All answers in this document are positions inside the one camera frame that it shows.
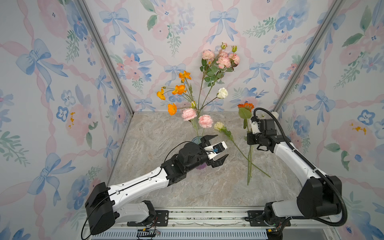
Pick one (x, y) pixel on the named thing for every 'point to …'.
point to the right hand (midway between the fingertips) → (249, 134)
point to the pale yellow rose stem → (220, 126)
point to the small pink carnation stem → (204, 121)
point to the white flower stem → (275, 114)
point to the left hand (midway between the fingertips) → (221, 142)
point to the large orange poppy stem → (172, 108)
